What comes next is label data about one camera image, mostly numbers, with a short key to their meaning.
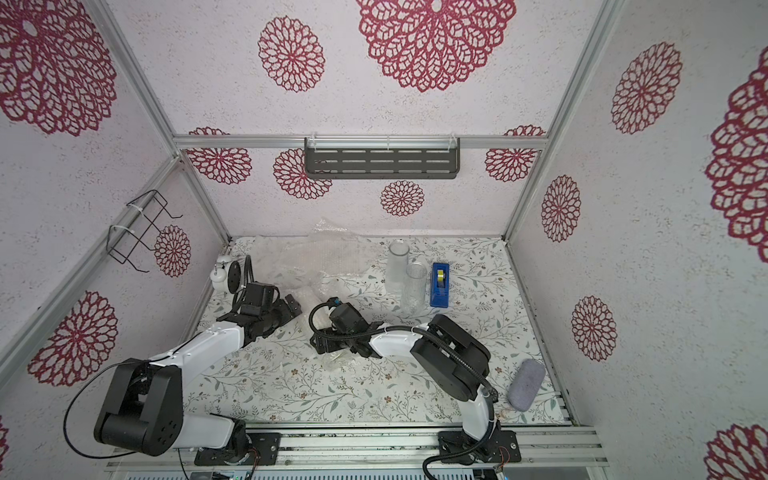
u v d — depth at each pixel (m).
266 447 0.74
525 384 0.80
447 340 0.51
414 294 0.94
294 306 0.86
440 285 1.00
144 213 0.79
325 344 0.79
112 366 0.42
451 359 0.49
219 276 0.95
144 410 0.42
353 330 0.71
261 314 0.70
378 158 0.92
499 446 0.72
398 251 0.93
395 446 0.76
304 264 1.10
